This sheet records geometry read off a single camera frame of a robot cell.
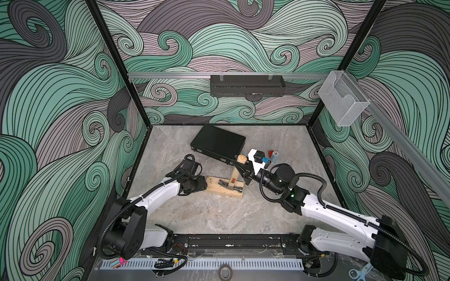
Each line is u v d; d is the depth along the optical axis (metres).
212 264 0.70
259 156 0.53
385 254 0.38
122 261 0.68
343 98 0.78
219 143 1.35
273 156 0.98
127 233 0.41
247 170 0.59
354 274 0.67
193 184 0.74
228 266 0.69
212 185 0.88
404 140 0.60
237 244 0.74
